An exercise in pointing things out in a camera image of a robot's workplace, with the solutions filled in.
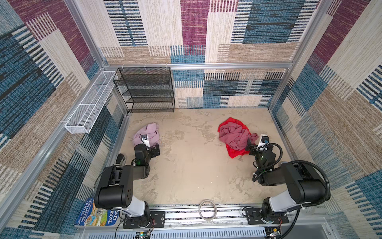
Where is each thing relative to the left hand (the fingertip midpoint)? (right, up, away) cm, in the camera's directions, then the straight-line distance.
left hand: (149, 142), depth 94 cm
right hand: (+65, +2, -4) cm, 65 cm away
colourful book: (-21, -33, -21) cm, 45 cm away
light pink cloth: (-1, +6, +10) cm, 12 cm away
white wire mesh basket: (-25, +13, -23) cm, 36 cm away
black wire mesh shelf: (-6, +36, +16) cm, 40 cm away
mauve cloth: (+54, +4, +2) cm, 54 cm away
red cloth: (+52, -6, 0) cm, 53 cm away
